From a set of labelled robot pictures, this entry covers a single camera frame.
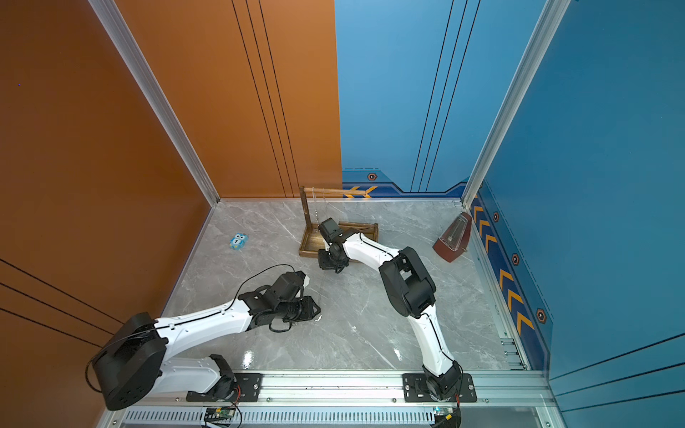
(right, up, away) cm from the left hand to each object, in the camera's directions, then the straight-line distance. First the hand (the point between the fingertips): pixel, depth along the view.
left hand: (321, 307), depth 84 cm
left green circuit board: (-27, -25, -12) cm, 39 cm away
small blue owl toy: (-35, +19, +21) cm, 46 cm away
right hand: (0, +12, +13) cm, 17 cm away
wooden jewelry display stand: (-6, +19, +24) cm, 31 cm away
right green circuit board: (+35, -25, -12) cm, 45 cm away
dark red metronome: (+46, +20, +11) cm, 52 cm away
